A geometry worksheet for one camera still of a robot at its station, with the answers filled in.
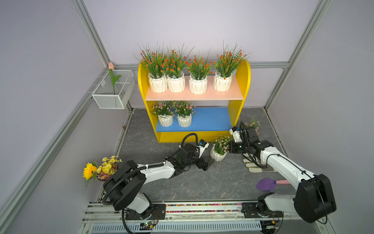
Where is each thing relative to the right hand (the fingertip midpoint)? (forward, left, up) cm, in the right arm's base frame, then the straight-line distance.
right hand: (225, 146), depth 85 cm
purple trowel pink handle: (-19, -24, -11) cm, 32 cm away
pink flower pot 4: (+13, -19, +5) cm, 24 cm away
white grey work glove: (-17, -8, +13) cm, 23 cm away
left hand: (-6, +10, -1) cm, 12 cm away
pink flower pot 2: (+13, +24, +17) cm, 32 cm away
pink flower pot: (+15, +36, +17) cm, 43 cm away
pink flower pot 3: (-4, +4, +7) cm, 9 cm away
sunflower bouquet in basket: (-20, +58, +13) cm, 63 cm away
